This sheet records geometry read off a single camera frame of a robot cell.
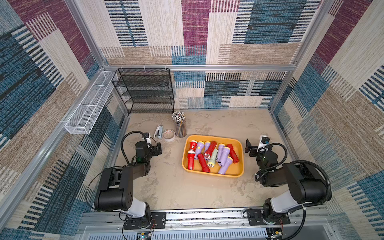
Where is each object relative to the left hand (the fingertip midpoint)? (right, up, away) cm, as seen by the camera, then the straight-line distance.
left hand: (152, 143), depth 95 cm
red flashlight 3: (+36, -4, -3) cm, 36 cm away
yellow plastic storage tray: (+49, -15, -7) cm, 52 cm away
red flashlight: (+24, -9, -5) cm, 27 cm away
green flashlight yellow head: (+36, -10, -6) cm, 38 cm away
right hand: (+64, +1, -4) cm, 64 cm away
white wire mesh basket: (-41, +13, -4) cm, 44 cm away
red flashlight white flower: (+26, -2, +2) cm, 26 cm away
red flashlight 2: (+33, -13, -8) cm, 36 cm away
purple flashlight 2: (+44, -7, -6) cm, 45 cm away
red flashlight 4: (+50, -7, -2) cm, 50 cm away
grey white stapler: (+2, +6, +10) cm, 12 cm away
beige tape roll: (+9, +4, +11) cm, 14 cm away
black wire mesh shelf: (-9, +36, +16) cm, 41 cm away
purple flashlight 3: (+43, -15, -7) cm, 46 cm away
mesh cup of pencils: (+17, +9, +4) cm, 20 cm away
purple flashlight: (+43, -3, 0) cm, 43 cm away
